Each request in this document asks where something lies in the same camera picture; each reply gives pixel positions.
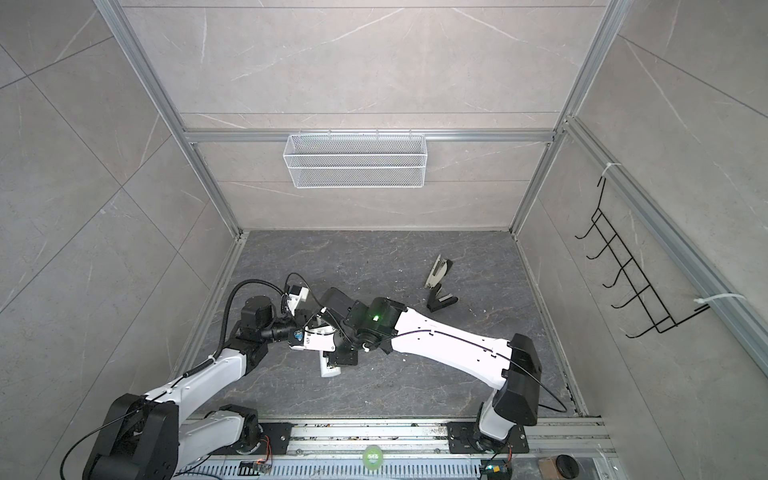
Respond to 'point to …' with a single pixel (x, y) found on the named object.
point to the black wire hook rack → (645, 297)
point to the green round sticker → (372, 457)
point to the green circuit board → (494, 470)
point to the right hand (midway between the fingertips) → (329, 342)
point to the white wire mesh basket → (355, 161)
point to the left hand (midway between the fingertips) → (333, 317)
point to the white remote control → (325, 371)
